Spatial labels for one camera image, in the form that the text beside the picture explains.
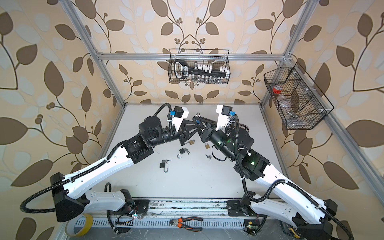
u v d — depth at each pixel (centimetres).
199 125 57
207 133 48
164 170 87
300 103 81
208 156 93
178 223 70
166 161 91
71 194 39
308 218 39
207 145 97
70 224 67
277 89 88
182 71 85
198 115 56
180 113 50
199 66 82
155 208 75
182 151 94
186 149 95
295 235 65
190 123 58
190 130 58
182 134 52
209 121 53
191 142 99
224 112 49
